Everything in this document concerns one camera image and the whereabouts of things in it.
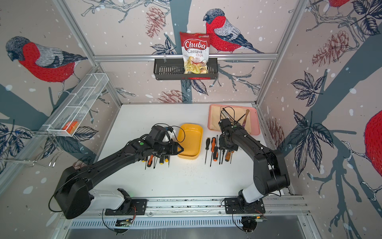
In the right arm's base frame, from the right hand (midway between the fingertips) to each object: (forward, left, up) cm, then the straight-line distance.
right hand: (226, 145), depth 90 cm
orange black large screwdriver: (+2, +8, -5) cm, 10 cm away
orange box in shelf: (-9, +75, +29) cm, 81 cm away
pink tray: (+20, -24, -7) cm, 32 cm away
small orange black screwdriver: (-4, +7, -4) cm, 9 cm away
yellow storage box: (+10, +24, -8) cm, 27 cm away
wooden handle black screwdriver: (-5, -1, -4) cm, 7 cm away
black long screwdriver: (-10, +36, -6) cm, 38 cm away
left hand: (-8, +26, +10) cm, 29 cm away
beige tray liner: (+31, -13, -7) cm, 34 cm away
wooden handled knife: (+34, -20, -5) cm, 40 cm away
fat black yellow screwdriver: (-8, +37, -5) cm, 38 cm away
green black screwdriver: (0, +3, -6) cm, 7 cm away
